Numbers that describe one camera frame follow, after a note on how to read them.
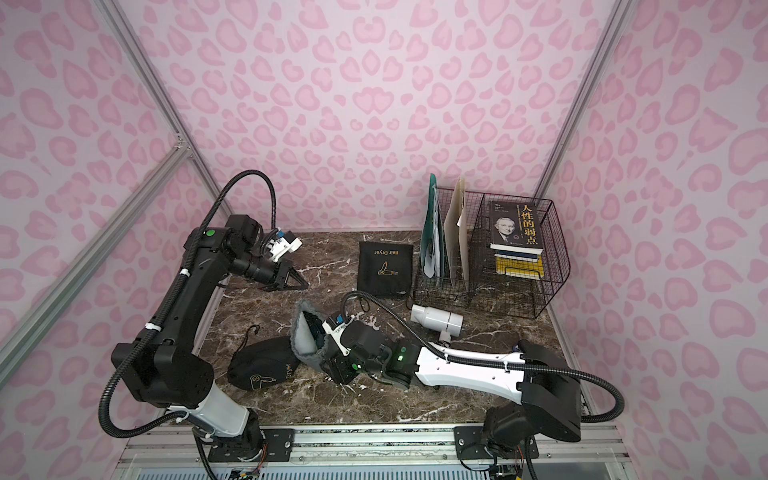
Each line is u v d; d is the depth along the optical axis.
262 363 0.81
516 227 0.91
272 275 0.66
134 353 0.42
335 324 0.64
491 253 0.91
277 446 0.73
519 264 0.94
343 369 0.63
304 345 0.75
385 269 1.08
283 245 0.72
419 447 0.73
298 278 0.73
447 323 0.88
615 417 0.42
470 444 0.74
